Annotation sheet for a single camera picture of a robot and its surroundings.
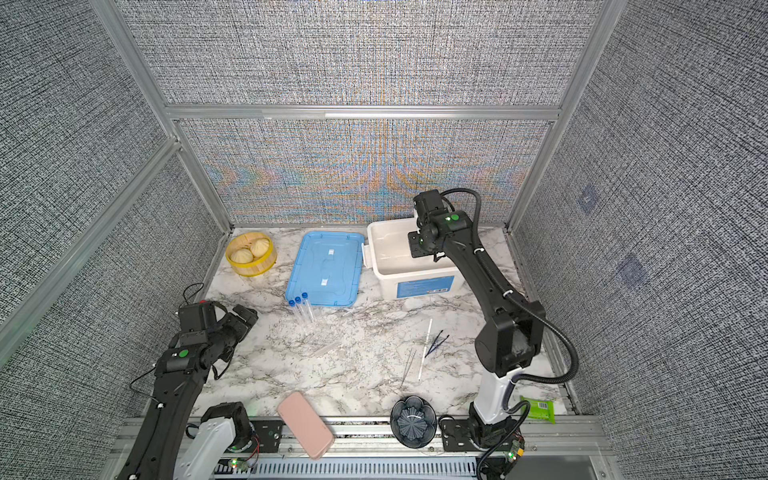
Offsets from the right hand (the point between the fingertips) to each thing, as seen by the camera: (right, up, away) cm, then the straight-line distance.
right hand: (423, 243), depth 86 cm
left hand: (-48, -21, -5) cm, 52 cm away
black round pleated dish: (-4, -45, -11) cm, 47 cm away
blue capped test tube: (-36, -19, -3) cm, 41 cm away
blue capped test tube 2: (-35, -16, -4) cm, 39 cm away
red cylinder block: (-73, -19, +16) cm, 77 cm away
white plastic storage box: (-7, -10, 0) cm, 12 cm away
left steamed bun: (-60, -4, +18) cm, 63 cm away
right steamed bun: (-55, 0, +20) cm, 59 cm away
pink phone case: (-29, -46, -12) cm, 56 cm away
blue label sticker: (0, -13, +9) cm, 16 cm away
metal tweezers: (-5, -35, -1) cm, 36 cm away
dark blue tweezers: (+3, -31, +2) cm, 31 cm away
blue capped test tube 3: (-33, -15, -4) cm, 36 cm away
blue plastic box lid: (-31, -8, +22) cm, 39 cm away
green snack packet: (+29, -43, -8) cm, 53 cm away
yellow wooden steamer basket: (-55, -7, +17) cm, 58 cm away
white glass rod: (0, -32, +2) cm, 32 cm away
